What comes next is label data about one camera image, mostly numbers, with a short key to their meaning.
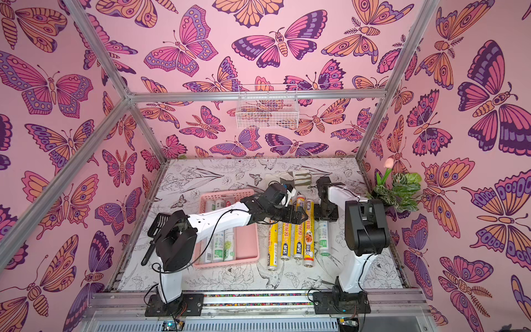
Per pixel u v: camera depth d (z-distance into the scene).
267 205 0.66
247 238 0.90
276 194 0.67
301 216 0.75
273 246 0.85
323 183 0.82
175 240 0.51
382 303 0.75
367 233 0.50
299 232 0.88
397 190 0.74
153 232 0.92
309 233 0.88
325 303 0.74
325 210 0.82
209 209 0.95
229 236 0.87
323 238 0.85
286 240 0.86
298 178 1.11
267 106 0.95
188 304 0.73
